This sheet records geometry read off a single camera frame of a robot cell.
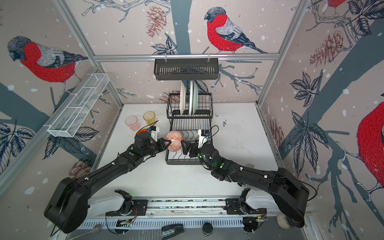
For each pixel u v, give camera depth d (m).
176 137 0.84
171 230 0.66
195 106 0.79
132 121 1.03
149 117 1.04
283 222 0.66
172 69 0.95
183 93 0.78
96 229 0.67
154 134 0.77
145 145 0.68
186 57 0.92
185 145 0.70
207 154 0.58
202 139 0.67
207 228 0.60
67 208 0.41
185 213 0.73
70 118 0.73
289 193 0.42
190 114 0.80
